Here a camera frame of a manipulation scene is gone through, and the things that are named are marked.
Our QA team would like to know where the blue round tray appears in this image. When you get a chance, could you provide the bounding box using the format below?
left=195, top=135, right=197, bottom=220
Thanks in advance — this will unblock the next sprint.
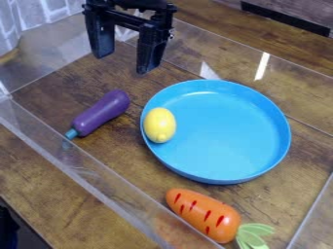
left=143, top=80, right=292, bottom=185

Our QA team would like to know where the clear acrylic enclosure wall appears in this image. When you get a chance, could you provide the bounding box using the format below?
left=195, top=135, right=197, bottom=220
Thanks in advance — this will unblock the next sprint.
left=0, top=0, right=333, bottom=249

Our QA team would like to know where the white curtain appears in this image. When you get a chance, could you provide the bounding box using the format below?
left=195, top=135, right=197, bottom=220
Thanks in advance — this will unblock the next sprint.
left=0, top=0, right=84, bottom=56

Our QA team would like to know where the yellow toy lemon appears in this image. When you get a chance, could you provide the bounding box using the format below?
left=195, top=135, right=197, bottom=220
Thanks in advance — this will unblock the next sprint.
left=143, top=107, right=177, bottom=143

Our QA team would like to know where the orange toy carrot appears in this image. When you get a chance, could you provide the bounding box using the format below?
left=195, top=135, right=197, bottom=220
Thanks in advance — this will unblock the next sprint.
left=166, top=189, right=274, bottom=249

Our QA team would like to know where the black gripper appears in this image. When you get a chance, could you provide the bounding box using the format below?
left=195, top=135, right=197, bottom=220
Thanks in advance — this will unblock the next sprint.
left=83, top=0, right=177, bottom=75

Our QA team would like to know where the purple toy eggplant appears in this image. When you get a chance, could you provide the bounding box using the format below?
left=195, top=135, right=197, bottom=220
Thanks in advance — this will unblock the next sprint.
left=66, top=89, right=130, bottom=140

